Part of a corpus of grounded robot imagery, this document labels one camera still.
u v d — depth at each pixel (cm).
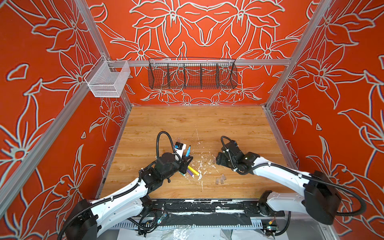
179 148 67
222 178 83
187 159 75
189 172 85
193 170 85
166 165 58
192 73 97
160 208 73
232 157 63
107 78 93
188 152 73
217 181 82
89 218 41
